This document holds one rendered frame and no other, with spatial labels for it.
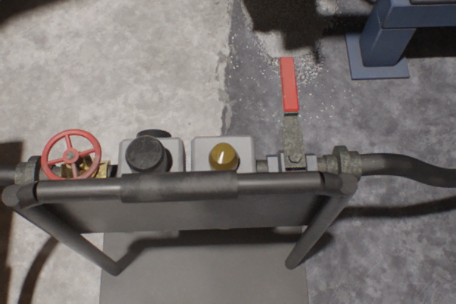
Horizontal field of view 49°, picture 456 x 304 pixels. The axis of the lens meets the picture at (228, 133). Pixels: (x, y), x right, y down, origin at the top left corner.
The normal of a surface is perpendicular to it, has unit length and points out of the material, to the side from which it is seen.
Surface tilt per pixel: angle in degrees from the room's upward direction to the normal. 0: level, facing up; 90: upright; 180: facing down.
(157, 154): 0
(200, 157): 0
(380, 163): 15
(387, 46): 90
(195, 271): 0
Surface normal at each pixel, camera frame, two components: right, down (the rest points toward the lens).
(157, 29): 0.00, -0.40
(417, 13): 0.04, 0.92
